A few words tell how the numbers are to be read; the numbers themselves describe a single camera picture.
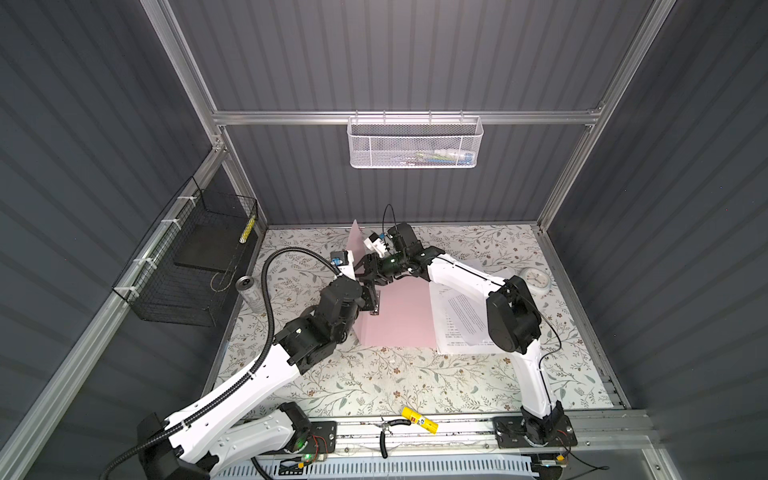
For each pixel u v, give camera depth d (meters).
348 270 0.61
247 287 0.86
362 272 0.79
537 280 1.02
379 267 0.79
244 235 0.81
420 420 0.75
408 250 0.74
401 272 0.79
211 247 0.72
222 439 0.49
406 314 0.96
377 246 0.85
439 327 0.93
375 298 0.64
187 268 0.73
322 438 0.72
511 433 0.72
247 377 0.44
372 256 0.79
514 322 0.55
